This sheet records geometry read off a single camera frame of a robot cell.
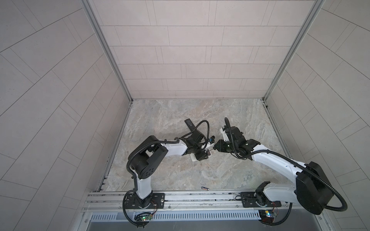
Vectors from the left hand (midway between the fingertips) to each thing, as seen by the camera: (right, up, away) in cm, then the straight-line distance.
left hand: (209, 151), depth 89 cm
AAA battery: (-4, -16, -14) cm, 21 cm away
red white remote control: (-10, -2, -8) cm, 13 cm away
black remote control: (-12, +16, +12) cm, 23 cm away
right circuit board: (+25, -25, -22) cm, 42 cm away
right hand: (+2, +4, -7) cm, 8 cm away
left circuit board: (-32, -23, -25) cm, 47 cm away
